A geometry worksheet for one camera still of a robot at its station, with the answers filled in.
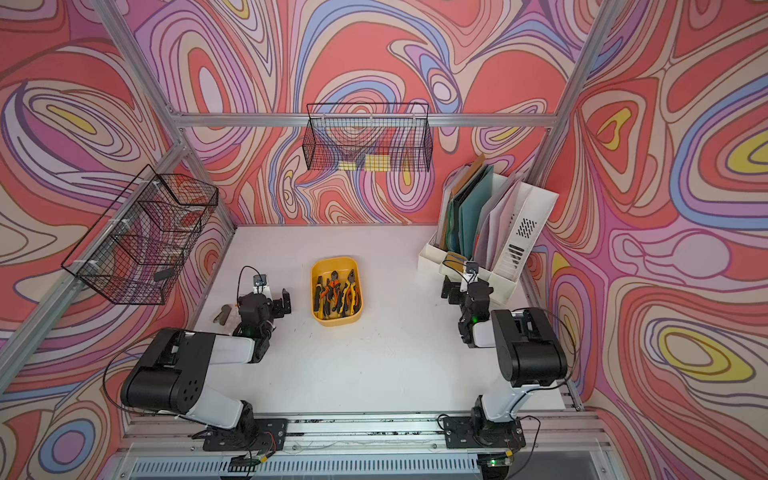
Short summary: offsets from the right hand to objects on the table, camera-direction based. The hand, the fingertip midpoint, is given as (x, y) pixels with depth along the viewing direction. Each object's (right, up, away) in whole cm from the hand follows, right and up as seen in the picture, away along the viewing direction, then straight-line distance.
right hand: (461, 283), depth 96 cm
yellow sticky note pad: (-28, +38, -5) cm, 47 cm away
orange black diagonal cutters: (-42, -1, +2) cm, 42 cm away
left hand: (-61, -3, -3) cm, 61 cm away
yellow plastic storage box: (-40, +5, +8) cm, 42 cm away
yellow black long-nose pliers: (-47, -3, +1) cm, 47 cm away
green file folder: (+3, +22, -7) cm, 23 cm away
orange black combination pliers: (-37, -5, -1) cm, 37 cm away
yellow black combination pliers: (-37, -1, +1) cm, 37 cm away
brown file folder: (+5, +39, -1) cm, 39 cm away
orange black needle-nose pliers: (-44, -5, 0) cm, 45 cm away
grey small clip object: (-77, -10, -3) cm, 77 cm away
